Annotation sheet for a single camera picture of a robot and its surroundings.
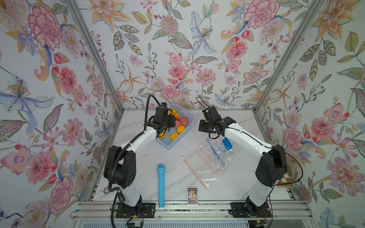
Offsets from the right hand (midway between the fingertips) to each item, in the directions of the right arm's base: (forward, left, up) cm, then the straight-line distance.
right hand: (200, 124), depth 88 cm
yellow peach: (-12, +22, +5) cm, 26 cm away
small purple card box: (-37, +5, -17) cm, 41 cm away
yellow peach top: (+23, +19, -13) cm, 33 cm away
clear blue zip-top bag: (-13, -16, -16) cm, 26 cm away
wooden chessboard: (-35, -32, +9) cm, 49 cm away
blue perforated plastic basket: (0, +21, -16) cm, 26 cm away
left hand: (+4, +16, +1) cm, 17 cm away
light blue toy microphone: (-30, +23, -15) cm, 40 cm away
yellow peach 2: (+6, +13, -13) cm, 19 cm away
